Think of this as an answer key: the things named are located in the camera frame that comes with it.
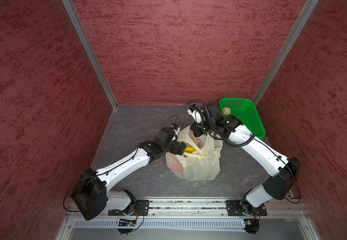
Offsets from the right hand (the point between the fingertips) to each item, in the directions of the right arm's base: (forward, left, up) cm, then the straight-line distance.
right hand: (190, 130), depth 76 cm
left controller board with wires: (-37, +32, -25) cm, 55 cm away
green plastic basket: (+33, -47, -21) cm, 62 cm away
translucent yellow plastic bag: (-13, -5, -10) cm, 17 cm away
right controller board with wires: (-40, -28, -27) cm, 56 cm away
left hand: (-4, +7, -10) cm, 12 cm away
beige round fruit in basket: (+30, -31, -18) cm, 47 cm away
